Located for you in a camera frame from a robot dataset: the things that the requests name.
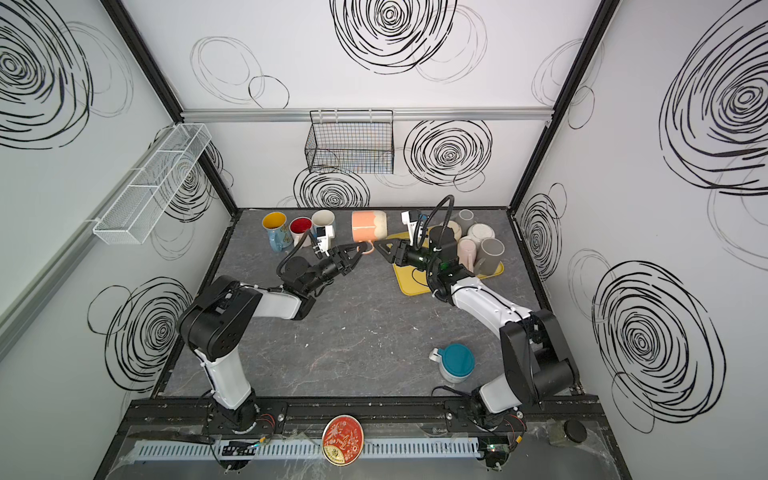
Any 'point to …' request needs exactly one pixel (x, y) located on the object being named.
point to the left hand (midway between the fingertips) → (369, 248)
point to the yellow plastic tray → (415, 282)
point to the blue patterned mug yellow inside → (279, 234)
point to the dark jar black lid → (563, 434)
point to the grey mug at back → (465, 219)
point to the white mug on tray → (481, 232)
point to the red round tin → (342, 440)
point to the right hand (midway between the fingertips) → (374, 245)
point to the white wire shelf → (134, 214)
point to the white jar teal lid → (456, 362)
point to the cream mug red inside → (298, 227)
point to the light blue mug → (322, 218)
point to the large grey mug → (488, 261)
